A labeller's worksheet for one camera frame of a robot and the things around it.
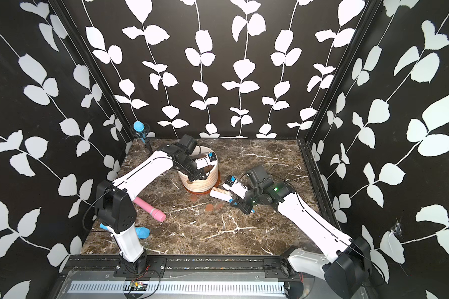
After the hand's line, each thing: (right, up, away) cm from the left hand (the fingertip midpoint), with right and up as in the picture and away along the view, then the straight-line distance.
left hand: (205, 171), depth 85 cm
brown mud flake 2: (+6, -18, +7) cm, 20 cm away
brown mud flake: (+1, -19, +6) cm, 20 cm away
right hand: (+12, -10, -11) cm, 19 cm away
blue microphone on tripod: (-34, +22, +6) cm, 41 cm away
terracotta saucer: (0, -11, +9) cm, 14 cm away
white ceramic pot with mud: (-2, -6, +2) cm, 7 cm away
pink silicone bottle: (-22, -20, 0) cm, 30 cm away
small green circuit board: (-24, -43, -14) cm, 51 cm away
